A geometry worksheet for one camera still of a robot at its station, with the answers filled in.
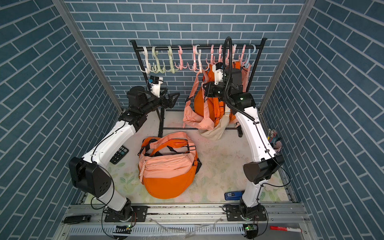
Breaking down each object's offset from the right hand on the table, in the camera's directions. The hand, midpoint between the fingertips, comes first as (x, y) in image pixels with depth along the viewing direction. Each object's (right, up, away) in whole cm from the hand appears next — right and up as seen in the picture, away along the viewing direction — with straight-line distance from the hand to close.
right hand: (205, 85), depth 71 cm
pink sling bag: (-9, -16, +28) cm, 34 cm away
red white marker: (+38, -68, -1) cm, 78 cm away
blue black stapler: (+15, -56, +6) cm, 58 cm away
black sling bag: (-3, -43, +18) cm, 47 cm away
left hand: (-14, -2, +2) cm, 14 cm away
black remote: (-60, -63, -1) cm, 87 cm away
